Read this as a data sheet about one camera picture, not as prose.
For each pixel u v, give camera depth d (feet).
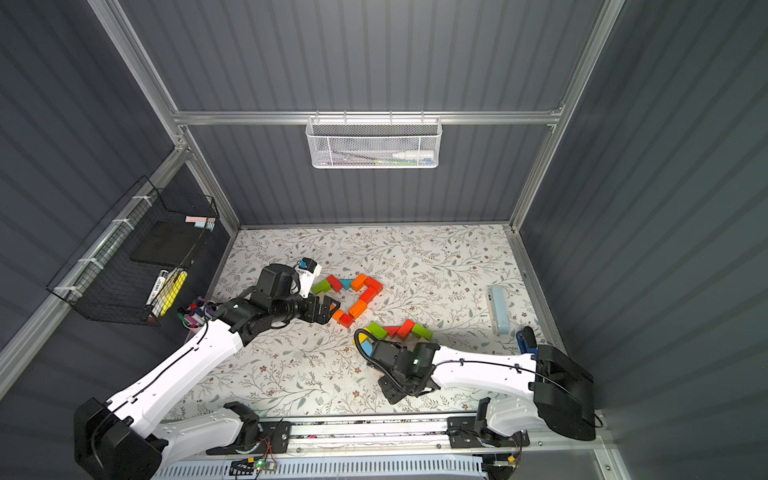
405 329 2.95
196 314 2.69
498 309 2.99
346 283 3.30
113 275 2.23
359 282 3.32
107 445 1.21
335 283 3.33
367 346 2.85
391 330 2.92
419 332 2.97
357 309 3.11
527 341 2.80
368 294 3.24
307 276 2.29
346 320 3.07
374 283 3.35
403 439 2.43
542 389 1.37
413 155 2.85
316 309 2.24
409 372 1.96
